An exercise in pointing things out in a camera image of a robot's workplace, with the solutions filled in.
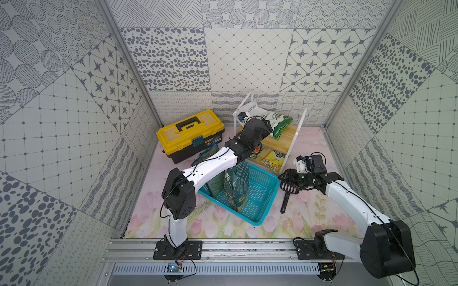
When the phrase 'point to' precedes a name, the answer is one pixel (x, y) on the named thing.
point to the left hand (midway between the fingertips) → (268, 120)
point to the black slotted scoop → (289, 189)
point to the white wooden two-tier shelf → (284, 146)
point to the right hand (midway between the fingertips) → (283, 181)
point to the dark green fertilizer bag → (235, 184)
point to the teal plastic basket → (262, 190)
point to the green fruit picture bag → (256, 151)
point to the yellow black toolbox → (186, 137)
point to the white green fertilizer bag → (277, 121)
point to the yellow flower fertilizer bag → (274, 160)
